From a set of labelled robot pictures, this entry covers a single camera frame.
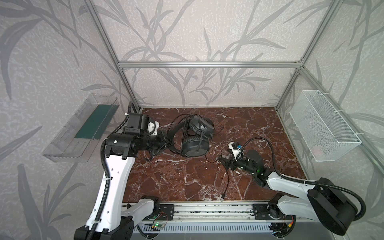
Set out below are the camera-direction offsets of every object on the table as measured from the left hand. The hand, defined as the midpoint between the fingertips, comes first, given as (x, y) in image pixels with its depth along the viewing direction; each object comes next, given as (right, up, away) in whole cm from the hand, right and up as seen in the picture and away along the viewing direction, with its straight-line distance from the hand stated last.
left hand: (176, 137), depth 63 cm
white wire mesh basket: (+65, +1, 0) cm, 65 cm away
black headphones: (-1, 0, +3) cm, 3 cm away
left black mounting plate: (-7, -38, +10) cm, 40 cm away
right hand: (+23, -9, +20) cm, 32 cm away
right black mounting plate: (+42, -38, +10) cm, 58 cm away
